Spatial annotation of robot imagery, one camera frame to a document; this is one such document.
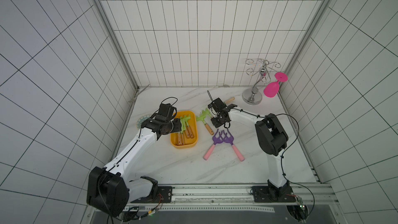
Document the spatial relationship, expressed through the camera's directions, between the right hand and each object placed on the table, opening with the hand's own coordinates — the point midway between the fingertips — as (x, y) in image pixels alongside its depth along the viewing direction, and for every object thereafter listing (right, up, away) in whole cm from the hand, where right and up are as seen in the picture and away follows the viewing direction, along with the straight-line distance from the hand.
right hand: (212, 122), depth 99 cm
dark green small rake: (+14, +14, +12) cm, 23 cm away
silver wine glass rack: (+31, +17, +12) cm, 38 cm away
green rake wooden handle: (-19, -8, -11) cm, 23 cm away
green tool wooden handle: (-1, -5, -4) cm, 6 cm away
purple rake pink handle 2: (+11, -10, -6) cm, 15 cm away
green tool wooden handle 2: (-7, +3, +2) cm, 8 cm away
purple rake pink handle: (+2, -10, -8) cm, 13 cm away
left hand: (-21, -1, -16) cm, 27 cm away
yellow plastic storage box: (-14, -11, -10) cm, 20 cm away
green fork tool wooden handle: (-15, -5, -5) cm, 17 cm away
